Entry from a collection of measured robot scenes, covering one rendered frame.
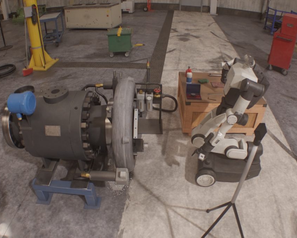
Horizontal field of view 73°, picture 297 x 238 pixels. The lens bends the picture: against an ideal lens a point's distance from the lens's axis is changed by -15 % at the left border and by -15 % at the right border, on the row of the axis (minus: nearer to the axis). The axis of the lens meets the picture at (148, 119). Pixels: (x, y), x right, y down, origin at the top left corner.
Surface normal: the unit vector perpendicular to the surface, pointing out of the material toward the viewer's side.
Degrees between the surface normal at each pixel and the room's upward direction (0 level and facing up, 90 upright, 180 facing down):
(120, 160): 91
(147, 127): 0
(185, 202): 0
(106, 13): 90
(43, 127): 57
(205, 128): 90
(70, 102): 18
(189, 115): 90
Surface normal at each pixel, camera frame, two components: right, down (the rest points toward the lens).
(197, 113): -0.02, 0.58
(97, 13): -0.30, 0.55
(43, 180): 0.00, -0.82
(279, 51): -0.61, 0.46
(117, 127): 0.00, 0.00
